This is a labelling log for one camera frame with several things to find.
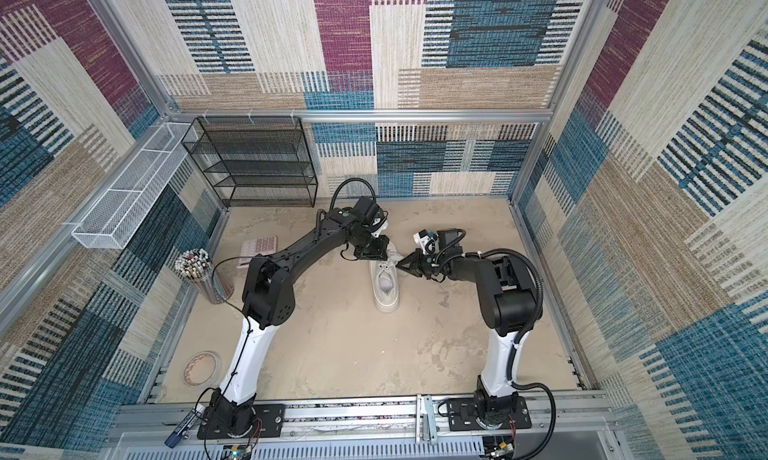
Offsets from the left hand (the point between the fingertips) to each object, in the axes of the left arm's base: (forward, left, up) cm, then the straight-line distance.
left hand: (390, 253), depth 94 cm
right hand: (-3, -2, -3) cm, 5 cm away
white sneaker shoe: (-8, +2, -3) cm, 8 cm away
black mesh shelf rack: (+36, +48, +8) cm, 61 cm away
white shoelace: (0, -1, -3) cm, 3 cm away
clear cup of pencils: (-9, +52, +8) cm, 53 cm away
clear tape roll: (-31, +51, -9) cm, 60 cm away
